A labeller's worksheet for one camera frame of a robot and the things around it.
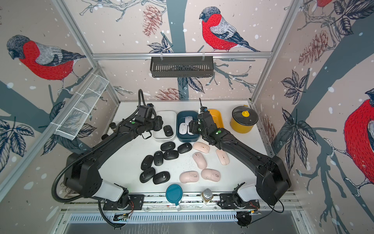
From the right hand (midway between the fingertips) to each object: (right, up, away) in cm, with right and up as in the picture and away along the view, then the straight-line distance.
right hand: (194, 122), depth 84 cm
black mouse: (-20, 0, -6) cm, 21 cm away
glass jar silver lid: (+6, -33, -17) cm, 38 cm away
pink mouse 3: (+10, -29, -4) cm, 31 cm away
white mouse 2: (-3, -9, +15) cm, 18 cm away
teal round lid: (-10, -35, -13) cm, 38 cm away
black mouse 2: (-17, -16, +9) cm, 25 cm away
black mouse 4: (-14, -21, +5) cm, 26 cm away
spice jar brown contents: (-56, -10, +5) cm, 58 cm away
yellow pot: (+29, -4, +9) cm, 30 cm away
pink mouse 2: (-3, -30, -4) cm, 31 cm away
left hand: (-20, +1, +3) cm, 20 cm away
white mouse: (-4, +1, +22) cm, 22 cm away
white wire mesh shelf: (-69, -3, -6) cm, 69 cm away
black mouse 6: (-26, -29, -4) cm, 40 cm away
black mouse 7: (-18, -31, -4) cm, 36 cm away
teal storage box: (-10, +1, +24) cm, 26 cm away
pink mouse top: (+5, -17, +9) cm, 20 cm away
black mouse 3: (-18, -7, +15) cm, 24 cm away
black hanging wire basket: (-6, +39, +20) cm, 45 cm away
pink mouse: (+3, -23, +3) cm, 24 cm away
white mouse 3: (-7, -6, +17) cm, 19 cm away
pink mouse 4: (+18, -22, +4) cm, 29 cm away
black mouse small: (-22, -23, +4) cm, 32 cm away
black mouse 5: (-29, -25, +2) cm, 38 cm away
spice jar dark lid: (-54, -3, +11) cm, 56 cm away
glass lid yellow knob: (+35, +3, +11) cm, 37 cm away
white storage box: (-18, +1, +21) cm, 28 cm away
